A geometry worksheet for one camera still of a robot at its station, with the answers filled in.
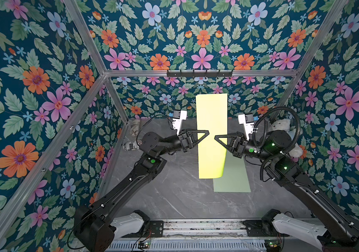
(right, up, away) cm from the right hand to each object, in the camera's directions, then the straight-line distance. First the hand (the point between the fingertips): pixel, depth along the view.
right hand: (217, 137), depth 53 cm
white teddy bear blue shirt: (+54, +7, +50) cm, 74 cm away
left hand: (-4, 0, -1) cm, 4 cm away
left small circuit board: (-31, -51, +19) cm, 62 cm away
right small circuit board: (+29, -51, +19) cm, 61 cm away
